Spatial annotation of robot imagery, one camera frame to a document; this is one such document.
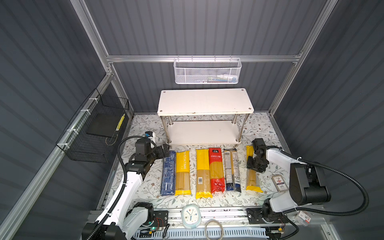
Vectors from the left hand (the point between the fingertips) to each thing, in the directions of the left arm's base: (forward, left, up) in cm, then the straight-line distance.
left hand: (161, 146), depth 82 cm
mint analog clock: (-32, -15, -14) cm, 38 cm away
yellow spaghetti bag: (-17, -50, -13) cm, 54 cm away
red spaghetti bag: (-14, -31, -14) cm, 37 cm away
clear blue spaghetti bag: (-10, -40, -13) cm, 43 cm away
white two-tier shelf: (+38, -25, -16) cm, 48 cm away
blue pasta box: (-16, -3, -14) cm, 21 cm away
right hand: (-9, -54, -16) cm, 57 cm away
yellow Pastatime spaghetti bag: (-10, -11, -15) cm, 21 cm away
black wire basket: (0, +32, +12) cm, 34 cm away
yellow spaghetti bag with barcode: (-17, -23, -14) cm, 32 cm away
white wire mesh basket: (+69, -34, +6) cm, 77 cm away
